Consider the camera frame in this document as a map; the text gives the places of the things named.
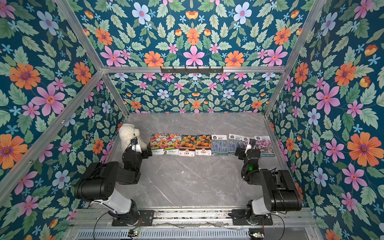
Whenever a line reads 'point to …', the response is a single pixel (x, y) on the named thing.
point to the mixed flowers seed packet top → (172, 142)
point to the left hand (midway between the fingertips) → (142, 143)
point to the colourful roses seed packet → (158, 141)
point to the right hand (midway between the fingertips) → (250, 145)
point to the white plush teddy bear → (127, 132)
